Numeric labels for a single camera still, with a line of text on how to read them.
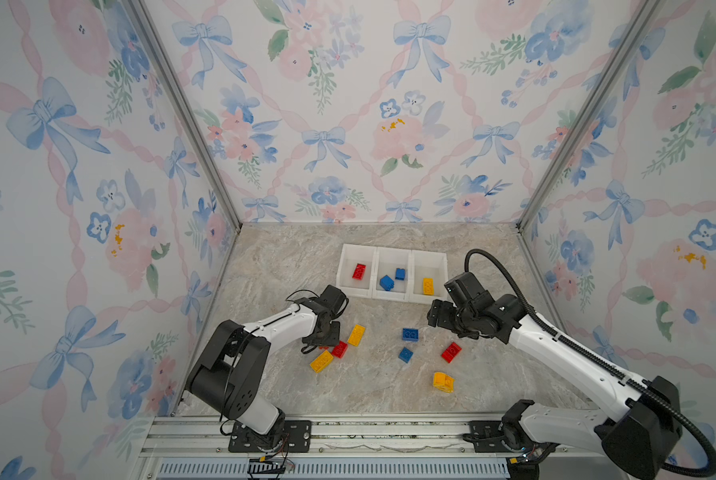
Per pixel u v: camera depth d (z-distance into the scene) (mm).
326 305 732
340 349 872
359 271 1038
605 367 434
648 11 681
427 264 1051
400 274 1040
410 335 902
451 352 874
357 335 907
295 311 603
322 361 858
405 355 859
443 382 793
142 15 689
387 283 1005
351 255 1059
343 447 733
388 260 1065
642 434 378
